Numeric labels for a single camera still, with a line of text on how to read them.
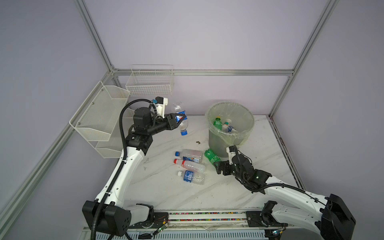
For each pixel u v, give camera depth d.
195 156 0.96
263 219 0.66
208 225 0.73
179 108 0.65
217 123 0.90
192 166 0.88
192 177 0.83
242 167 0.59
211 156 0.92
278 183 0.53
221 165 0.73
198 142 1.04
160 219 0.73
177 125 0.63
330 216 0.40
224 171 0.71
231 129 0.91
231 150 0.74
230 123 0.98
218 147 0.92
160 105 0.61
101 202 0.38
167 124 0.60
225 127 0.97
